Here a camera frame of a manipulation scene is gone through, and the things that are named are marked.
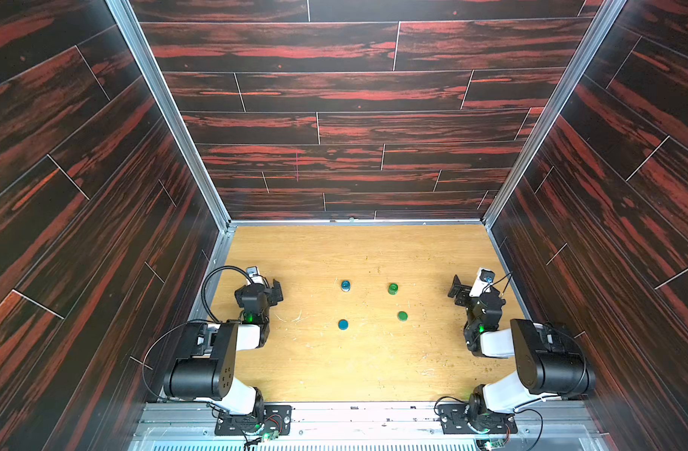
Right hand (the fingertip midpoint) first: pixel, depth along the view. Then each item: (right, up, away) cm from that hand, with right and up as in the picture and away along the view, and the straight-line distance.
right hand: (477, 280), depth 91 cm
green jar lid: (-24, -12, +2) cm, 27 cm away
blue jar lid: (-44, -15, 0) cm, 47 cm away
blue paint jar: (-44, -3, +8) cm, 44 cm away
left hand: (-72, -1, +3) cm, 72 cm away
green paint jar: (-27, -4, +7) cm, 28 cm away
